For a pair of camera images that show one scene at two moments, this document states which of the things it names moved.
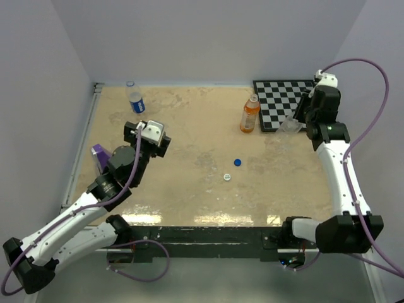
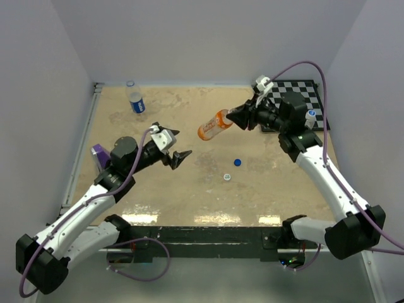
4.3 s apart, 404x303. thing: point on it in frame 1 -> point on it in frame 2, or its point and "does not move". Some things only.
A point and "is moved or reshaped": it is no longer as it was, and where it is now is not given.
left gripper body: x=147 y=150 -> x=165 y=158
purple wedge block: x=101 y=156 does not move
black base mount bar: x=147 y=242 does not move
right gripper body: x=303 y=113 -> x=255 y=115
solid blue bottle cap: x=237 y=162 does not move
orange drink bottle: x=251 y=110 is moved or reshaped
